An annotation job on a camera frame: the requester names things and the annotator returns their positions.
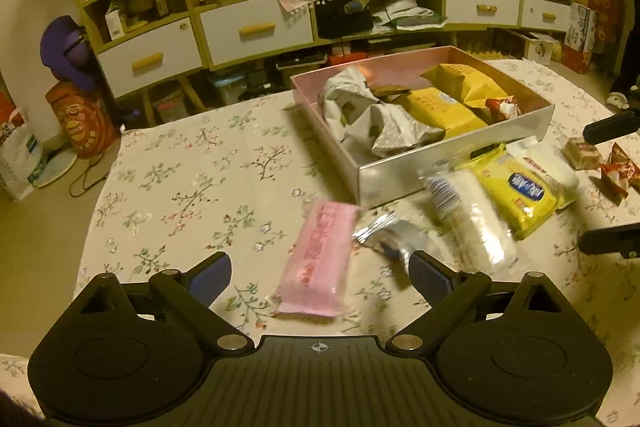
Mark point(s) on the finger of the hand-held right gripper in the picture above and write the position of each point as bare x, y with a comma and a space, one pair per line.
612, 129
610, 241

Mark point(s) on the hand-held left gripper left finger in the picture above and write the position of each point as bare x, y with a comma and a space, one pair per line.
210, 279

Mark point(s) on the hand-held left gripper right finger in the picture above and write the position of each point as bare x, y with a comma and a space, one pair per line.
430, 279

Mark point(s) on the brown sandwich cake packet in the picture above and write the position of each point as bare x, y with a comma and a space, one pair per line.
582, 154

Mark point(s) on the small silver snack packet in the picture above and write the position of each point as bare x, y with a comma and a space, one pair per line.
395, 237

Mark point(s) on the clear rice cracker packet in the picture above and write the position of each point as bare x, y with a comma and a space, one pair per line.
470, 217

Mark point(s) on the pink snack packet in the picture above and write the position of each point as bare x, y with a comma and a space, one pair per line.
317, 257

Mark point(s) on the pink cardboard box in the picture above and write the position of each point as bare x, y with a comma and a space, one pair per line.
390, 177

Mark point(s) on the yellow wet wipes pack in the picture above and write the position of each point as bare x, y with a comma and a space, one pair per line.
510, 192

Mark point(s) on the white snack packet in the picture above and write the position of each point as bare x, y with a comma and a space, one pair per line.
400, 132

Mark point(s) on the yellow snack packet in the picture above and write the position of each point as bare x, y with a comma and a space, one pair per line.
440, 112
465, 82

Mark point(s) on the stack of red cartons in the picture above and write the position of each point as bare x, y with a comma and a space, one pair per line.
582, 37

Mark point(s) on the white printed storage box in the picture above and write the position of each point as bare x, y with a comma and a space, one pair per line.
540, 49

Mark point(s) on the floral tablecloth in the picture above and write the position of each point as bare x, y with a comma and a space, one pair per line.
200, 167

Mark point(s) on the clear plastic storage bin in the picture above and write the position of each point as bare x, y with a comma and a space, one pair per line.
227, 92

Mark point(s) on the round white floor pad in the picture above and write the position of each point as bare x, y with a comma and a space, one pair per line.
55, 172

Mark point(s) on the orange printed bag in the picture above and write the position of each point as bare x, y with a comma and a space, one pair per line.
82, 122

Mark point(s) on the white shopping bag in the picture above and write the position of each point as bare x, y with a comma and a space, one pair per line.
20, 157

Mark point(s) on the pile of papers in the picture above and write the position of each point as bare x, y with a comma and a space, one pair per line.
410, 12

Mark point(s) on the yellow wooden cabinet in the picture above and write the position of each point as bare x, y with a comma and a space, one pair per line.
190, 12

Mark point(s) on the black box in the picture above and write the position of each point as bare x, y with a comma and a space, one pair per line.
345, 22

